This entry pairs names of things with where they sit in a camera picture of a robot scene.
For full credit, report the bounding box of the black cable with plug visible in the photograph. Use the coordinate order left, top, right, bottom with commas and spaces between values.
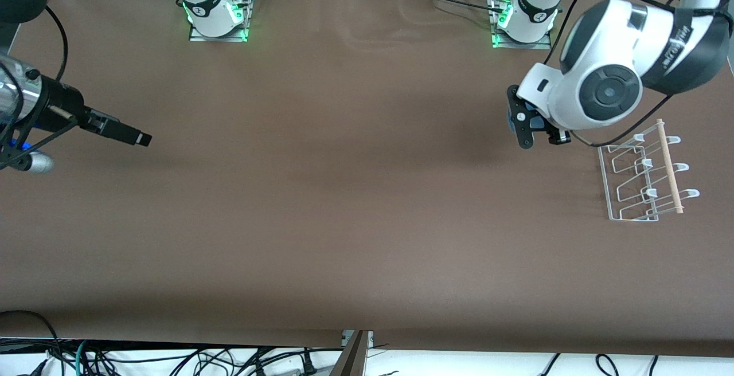
252, 348, 319, 376

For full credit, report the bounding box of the white wire cup rack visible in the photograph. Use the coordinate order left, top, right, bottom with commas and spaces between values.
598, 118, 701, 222

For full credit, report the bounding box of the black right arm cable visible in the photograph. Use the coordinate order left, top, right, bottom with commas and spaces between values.
45, 5, 69, 84

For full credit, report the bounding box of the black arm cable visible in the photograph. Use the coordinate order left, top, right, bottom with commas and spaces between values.
45, 5, 69, 84
548, 0, 734, 147

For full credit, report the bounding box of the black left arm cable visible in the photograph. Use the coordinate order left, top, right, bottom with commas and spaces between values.
548, 0, 734, 147

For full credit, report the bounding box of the brown table cover sheet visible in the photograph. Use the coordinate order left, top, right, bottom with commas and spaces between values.
0, 0, 734, 358

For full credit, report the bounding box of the blue plastic cup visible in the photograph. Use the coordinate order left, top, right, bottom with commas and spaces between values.
506, 108, 544, 136

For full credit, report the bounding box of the wooden rack rod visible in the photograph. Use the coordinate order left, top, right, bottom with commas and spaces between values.
656, 118, 685, 215

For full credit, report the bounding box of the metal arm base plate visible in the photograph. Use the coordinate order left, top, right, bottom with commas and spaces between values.
489, 0, 554, 50
188, 0, 251, 43

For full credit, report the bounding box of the dark wooden bar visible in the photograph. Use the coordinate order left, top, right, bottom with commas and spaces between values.
330, 330, 369, 376

